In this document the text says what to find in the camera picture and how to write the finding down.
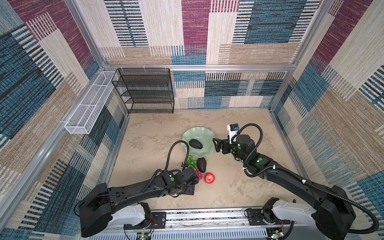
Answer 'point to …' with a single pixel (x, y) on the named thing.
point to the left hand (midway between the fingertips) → (190, 186)
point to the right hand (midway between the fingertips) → (220, 140)
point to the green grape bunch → (191, 160)
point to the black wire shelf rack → (145, 90)
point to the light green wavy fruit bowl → (205, 135)
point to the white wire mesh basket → (82, 120)
